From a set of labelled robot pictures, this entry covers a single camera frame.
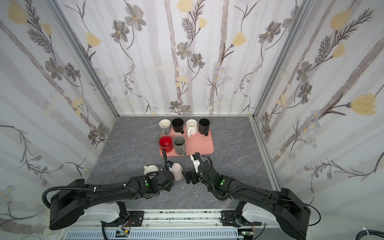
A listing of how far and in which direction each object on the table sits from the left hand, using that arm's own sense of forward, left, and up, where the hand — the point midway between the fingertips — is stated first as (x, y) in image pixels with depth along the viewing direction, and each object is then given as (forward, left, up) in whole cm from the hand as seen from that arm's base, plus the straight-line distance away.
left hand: (170, 175), depth 84 cm
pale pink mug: (0, -5, +5) cm, 7 cm away
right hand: (+1, -9, +9) cm, 13 cm away
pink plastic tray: (+23, -17, -5) cm, 29 cm away
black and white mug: (+36, -3, +3) cm, 36 cm away
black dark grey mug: (+34, -22, +3) cm, 41 cm away
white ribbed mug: (+34, -13, +3) cm, 36 cm away
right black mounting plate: (-22, -30, -2) cm, 38 cm away
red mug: (+23, +4, -1) cm, 24 cm away
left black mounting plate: (-20, +16, -3) cm, 26 cm away
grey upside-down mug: (+17, -5, +6) cm, 19 cm away
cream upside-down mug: (+3, +11, +2) cm, 12 cm away
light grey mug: (+36, +6, +3) cm, 36 cm away
